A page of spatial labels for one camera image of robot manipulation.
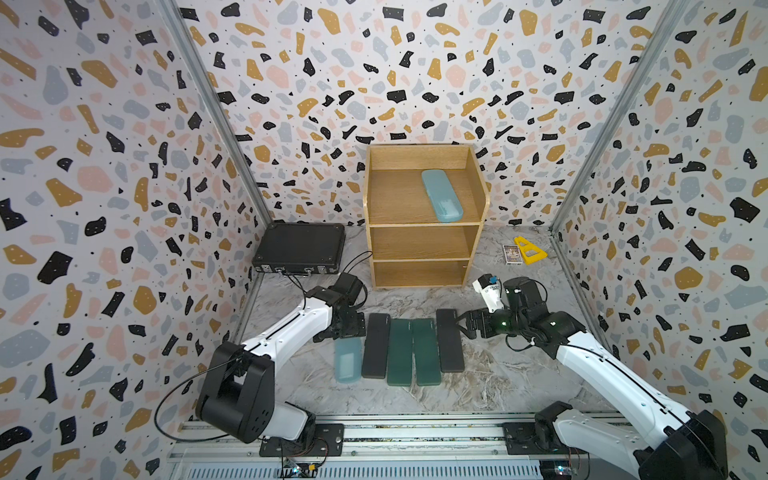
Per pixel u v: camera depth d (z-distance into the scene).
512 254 1.13
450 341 0.89
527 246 1.16
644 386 0.45
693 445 0.38
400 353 0.88
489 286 0.71
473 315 0.69
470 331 0.70
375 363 0.86
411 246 0.95
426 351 0.90
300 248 1.11
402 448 0.73
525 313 0.60
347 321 0.79
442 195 0.86
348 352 0.88
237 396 0.42
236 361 0.42
